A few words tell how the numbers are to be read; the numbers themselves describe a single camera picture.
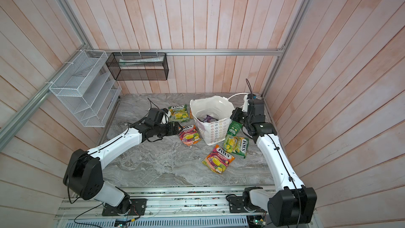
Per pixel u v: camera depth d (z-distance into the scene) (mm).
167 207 748
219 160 858
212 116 1030
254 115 573
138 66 1042
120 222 714
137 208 733
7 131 512
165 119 709
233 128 994
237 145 903
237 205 733
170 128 761
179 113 1071
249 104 602
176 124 782
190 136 952
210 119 972
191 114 794
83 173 429
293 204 380
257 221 708
